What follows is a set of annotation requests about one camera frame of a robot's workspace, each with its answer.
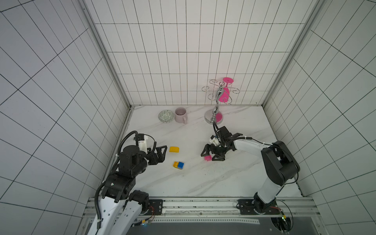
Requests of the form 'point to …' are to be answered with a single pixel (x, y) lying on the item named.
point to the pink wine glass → (224, 97)
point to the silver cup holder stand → (212, 117)
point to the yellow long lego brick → (175, 164)
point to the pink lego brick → (208, 158)
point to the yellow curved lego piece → (174, 149)
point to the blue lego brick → (180, 165)
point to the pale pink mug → (180, 115)
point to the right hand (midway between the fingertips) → (206, 153)
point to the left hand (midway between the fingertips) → (158, 151)
